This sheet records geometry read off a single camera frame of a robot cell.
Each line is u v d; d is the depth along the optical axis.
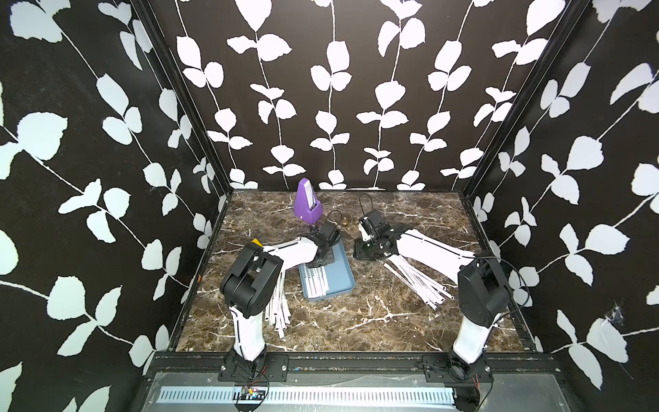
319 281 0.91
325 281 0.91
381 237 0.68
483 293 0.48
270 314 0.84
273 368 0.74
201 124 0.98
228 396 0.70
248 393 0.70
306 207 1.04
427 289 0.90
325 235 0.78
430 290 0.90
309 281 0.92
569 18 0.70
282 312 0.84
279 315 0.84
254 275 0.54
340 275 0.93
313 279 0.93
